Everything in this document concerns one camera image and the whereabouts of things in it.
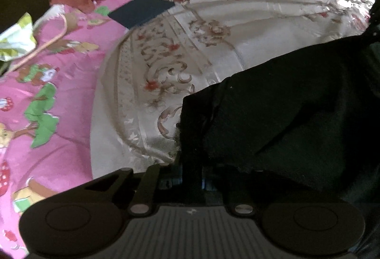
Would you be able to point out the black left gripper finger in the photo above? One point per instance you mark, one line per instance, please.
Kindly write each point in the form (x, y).
(145, 200)

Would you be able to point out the black pants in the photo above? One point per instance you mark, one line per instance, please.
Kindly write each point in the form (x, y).
(297, 138)

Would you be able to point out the pink cartoon bed sheet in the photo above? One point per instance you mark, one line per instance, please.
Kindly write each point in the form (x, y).
(46, 108)

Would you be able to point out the green white patterned pillow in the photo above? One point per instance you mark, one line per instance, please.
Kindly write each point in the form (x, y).
(18, 40)

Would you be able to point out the dark blue flat notebook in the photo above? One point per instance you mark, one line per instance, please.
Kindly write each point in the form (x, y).
(138, 12)

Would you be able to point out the floral beige bedspread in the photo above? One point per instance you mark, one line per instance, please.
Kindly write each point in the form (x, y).
(193, 45)

